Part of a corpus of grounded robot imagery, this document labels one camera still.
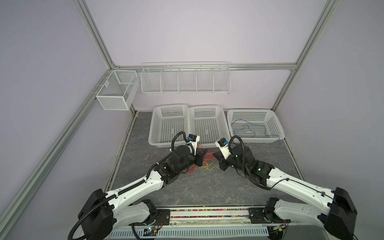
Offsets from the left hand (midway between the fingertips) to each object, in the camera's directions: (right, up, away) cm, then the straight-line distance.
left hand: (207, 152), depth 75 cm
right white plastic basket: (+47, +20, +36) cm, 62 cm away
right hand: (+4, -1, +1) cm, 4 cm away
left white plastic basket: (-28, +17, +38) cm, 50 cm away
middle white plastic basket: (+4, +16, +38) cm, 41 cm away
